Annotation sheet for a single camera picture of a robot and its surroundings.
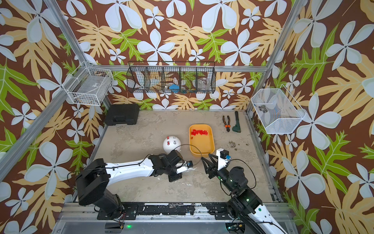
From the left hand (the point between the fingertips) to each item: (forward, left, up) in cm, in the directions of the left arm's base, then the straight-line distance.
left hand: (182, 170), depth 84 cm
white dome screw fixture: (+15, +8, +6) cm, 18 cm away
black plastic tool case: (+48, +50, -3) cm, 70 cm away
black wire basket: (+55, +8, +26) cm, 62 cm away
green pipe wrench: (+34, -41, -3) cm, 53 cm away
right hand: (+1, -11, +17) cm, 20 cm away
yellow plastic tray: (+28, -13, -5) cm, 31 cm away
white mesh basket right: (+28, -56, +21) cm, 66 cm away
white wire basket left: (+40, +56, +30) cm, 75 cm away
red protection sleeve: (+15, +9, +6) cm, 19 cm away
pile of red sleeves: (+31, -9, -5) cm, 32 cm away
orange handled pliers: (+37, -34, -5) cm, 51 cm away
